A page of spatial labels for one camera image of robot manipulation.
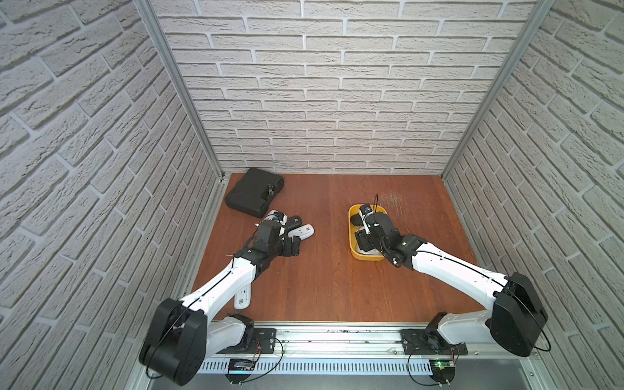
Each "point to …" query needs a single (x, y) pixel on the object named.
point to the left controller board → (240, 370)
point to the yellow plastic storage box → (357, 253)
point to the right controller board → (442, 370)
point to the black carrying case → (253, 192)
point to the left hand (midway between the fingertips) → (291, 235)
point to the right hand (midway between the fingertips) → (368, 229)
